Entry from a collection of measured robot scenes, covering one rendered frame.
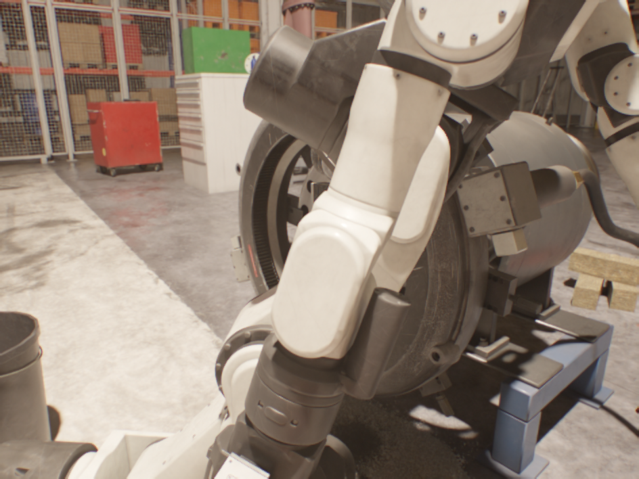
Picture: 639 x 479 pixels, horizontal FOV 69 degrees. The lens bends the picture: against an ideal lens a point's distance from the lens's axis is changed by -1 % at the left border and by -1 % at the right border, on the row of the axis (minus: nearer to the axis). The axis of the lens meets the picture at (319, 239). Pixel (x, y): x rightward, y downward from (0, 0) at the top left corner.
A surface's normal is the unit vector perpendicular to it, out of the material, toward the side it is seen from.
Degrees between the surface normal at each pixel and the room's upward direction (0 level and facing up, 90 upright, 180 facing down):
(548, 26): 110
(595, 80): 78
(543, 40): 125
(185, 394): 0
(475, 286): 89
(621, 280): 90
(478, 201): 90
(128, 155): 90
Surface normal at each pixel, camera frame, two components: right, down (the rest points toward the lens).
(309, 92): -0.26, 0.59
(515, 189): 0.61, -0.16
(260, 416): -0.59, 0.01
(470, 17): -0.34, 0.13
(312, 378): 0.24, -0.46
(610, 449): 0.00, -0.96
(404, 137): 0.15, 0.47
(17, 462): -0.03, -0.79
